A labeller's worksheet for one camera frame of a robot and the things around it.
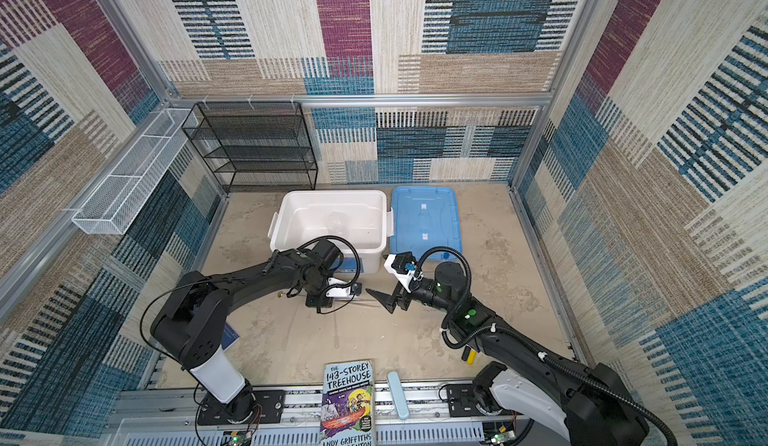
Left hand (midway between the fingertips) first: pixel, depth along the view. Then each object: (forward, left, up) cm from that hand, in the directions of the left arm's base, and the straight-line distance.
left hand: (328, 287), depth 91 cm
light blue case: (-28, -20, +1) cm, 35 cm away
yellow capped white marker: (-20, -40, -3) cm, 44 cm away
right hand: (-6, -16, +18) cm, 25 cm away
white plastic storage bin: (+25, -8, +3) cm, 26 cm away
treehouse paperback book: (-30, -8, 0) cm, 31 cm away
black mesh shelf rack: (+47, +29, +16) cm, 58 cm away
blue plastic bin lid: (+28, -32, -2) cm, 43 cm away
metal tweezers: (-4, -11, -2) cm, 12 cm away
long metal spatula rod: (-14, +5, +25) cm, 29 cm away
